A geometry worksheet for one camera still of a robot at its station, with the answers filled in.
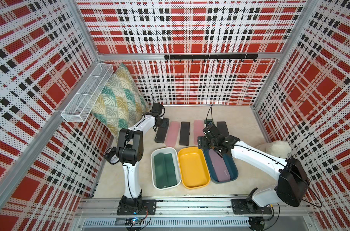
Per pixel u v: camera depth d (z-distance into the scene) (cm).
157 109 82
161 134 100
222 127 108
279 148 74
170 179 81
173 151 89
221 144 60
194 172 86
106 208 76
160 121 92
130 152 56
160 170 83
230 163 88
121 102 88
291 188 42
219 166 86
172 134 105
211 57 89
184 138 102
